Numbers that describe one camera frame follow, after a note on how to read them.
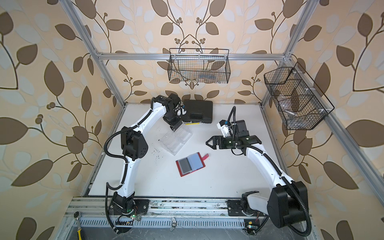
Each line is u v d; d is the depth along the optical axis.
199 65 0.96
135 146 0.57
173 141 0.94
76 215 0.72
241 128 0.64
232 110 0.70
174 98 0.77
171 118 0.81
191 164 0.89
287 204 0.39
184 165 0.89
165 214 0.74
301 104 0.73
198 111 1.16
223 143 0.71
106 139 1.07
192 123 1.08
